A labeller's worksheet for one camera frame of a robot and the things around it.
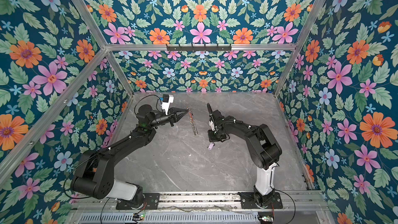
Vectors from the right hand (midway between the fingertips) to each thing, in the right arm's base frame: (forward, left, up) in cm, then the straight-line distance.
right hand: (211, 138), depth 94 cm
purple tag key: (-4, +1, -2) cm, 5 cm away
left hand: (0, +11, +28) cm, 30 cm away
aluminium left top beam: (-1, +64, +36) cm, 73 cm away
